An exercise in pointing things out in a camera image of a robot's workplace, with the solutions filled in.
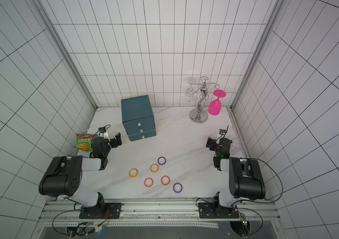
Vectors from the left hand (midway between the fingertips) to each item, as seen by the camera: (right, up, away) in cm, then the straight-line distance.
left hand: (113, 135), depth 95 cm
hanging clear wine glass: (+53, +29, +14) cm, 62 cm away
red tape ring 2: (+35, -24, -12) cm, 44 cm away
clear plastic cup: (+82, -5, -1) cm, 82 cm away
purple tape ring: (+31, -17, -6) cm, 36 cm away
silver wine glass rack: (+61, +13, +17) cm, 65 cm away
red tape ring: (+25, -25, -13) cm, 38 cm away
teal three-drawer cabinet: (+18, +12, -10) cm, 24 cm away
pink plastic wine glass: (+67, +19, 0) cm, 70 cm away
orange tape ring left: (+15, -22, -11) cm, 29 cm away
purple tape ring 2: (+42, -27, -15) cm, 52 cm away
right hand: (+65, 0, -1) cm, 65 cm away
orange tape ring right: (+29, -21, -9) cm, 36 cm away
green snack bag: (-19, -4, 0) cm, 19 cm away
